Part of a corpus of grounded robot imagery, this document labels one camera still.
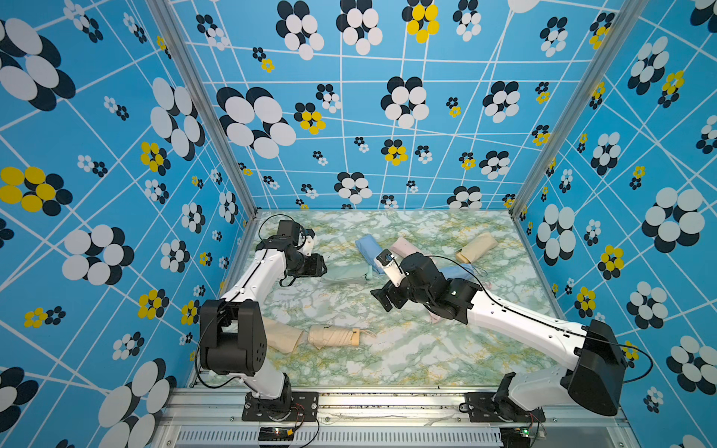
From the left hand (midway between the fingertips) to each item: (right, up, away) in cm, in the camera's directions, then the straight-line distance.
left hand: (321, 267), depth 90 cm
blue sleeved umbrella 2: (+47, -2, +7) cm, 47 cm away
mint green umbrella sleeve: (+8, -2, +7) cm, 11 cm away
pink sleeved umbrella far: (+29, +6, +15) cm, 33 cm away
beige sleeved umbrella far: (+57, +6, +16) cm, 59 cm away
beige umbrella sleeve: (-11, -20, -6) cm, 24 cm away
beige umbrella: (+3, -20, -7) cm, 21 cm away
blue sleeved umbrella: (+16, +5, +18) cm, 24 cm away
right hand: (+21, -2, -12) cm, 24 cm away
